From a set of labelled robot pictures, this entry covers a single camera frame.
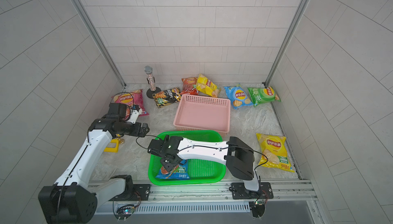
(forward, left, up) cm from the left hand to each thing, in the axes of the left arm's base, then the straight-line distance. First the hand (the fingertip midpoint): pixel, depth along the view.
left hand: (144, 125), depth 80 cm
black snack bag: (+24, -8, -5) cm, 26 cm away
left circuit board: (-36, +2, -10) cm, 37 cm away
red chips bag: (+33, -22, -4) cm, 40 cm away
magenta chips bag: (+21, +16, -4) cm, 27 cm away
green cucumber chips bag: (+26, -69, -5) cm, 74 cm away
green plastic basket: (-20, -31, -13) cm, 39 cm away
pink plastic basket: (+16, -32, -11) cm, 37 cm away
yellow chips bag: (+30, -32, 0) cm, 44 cm away
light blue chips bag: (+25, -55, -5) cm, 60 cm away
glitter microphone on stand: (+29, +2, +6) cm, 30 cm away
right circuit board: (-34, -57, -14) cm, 68 cm away
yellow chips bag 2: (-9, -69, -6) cm, 70 cm away
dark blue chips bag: (-21, -21, -7) cm, 30 cm away
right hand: (-18, -16, -7) cm, 25 cm away
